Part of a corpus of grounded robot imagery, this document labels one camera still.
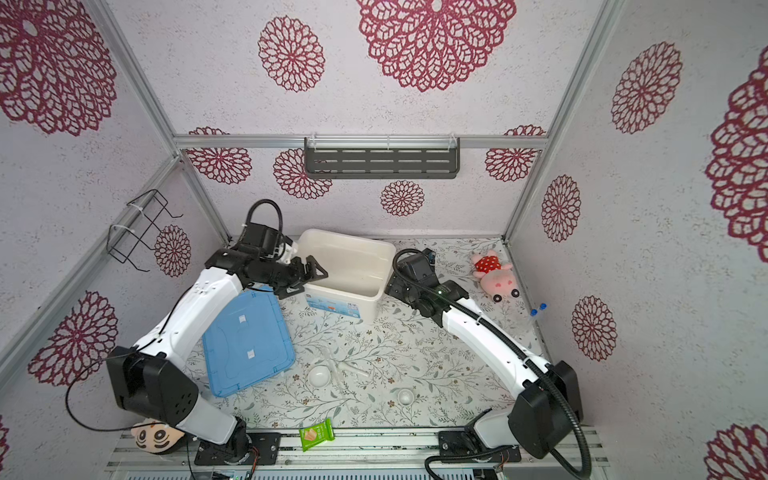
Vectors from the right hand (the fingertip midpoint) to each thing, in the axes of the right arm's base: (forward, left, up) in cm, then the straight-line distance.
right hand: (397, 281), depth 81 cm
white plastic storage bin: (+18, +14, -20) cm, 30 cm away
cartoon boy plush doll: (-37, +55, -12) cm, 67 cm away
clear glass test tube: (-16, +12, -21) cm, 29 cm away
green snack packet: (-34, +19, -19) cm, 43 cm away
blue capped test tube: (-2, -41, -8) cm, 42 cm away
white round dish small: (-24, -3, -20) cm, 31 cm away
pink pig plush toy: (+11, -33, -14) cm, 38 cm away
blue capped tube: (-4, -38, -7) cm, 39 cm away
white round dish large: (-19, +22, -21) cm, 35 cm away
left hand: (-2, +21, 0) cm, 21 cm away
